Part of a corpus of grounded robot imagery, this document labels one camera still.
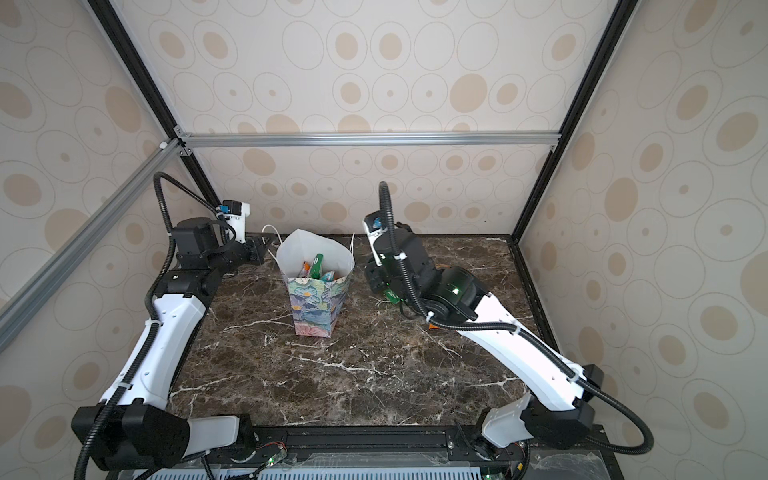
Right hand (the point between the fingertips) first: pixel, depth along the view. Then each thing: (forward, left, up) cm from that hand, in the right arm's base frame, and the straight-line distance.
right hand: (375, 255), depth 63 cm
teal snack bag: (+7, +14, -17) cm, 23 cm away
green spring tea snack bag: (+14, -3, -36) cm, 39 cm away
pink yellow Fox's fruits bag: (+16, +23, -24) cm, 37 cm away
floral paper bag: (+1, +17, -20) cm, 26 cm away
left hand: (+11, +24, -2) cm, 26 cm away
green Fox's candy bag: (+16, +19, -22) cm, 33 cm away
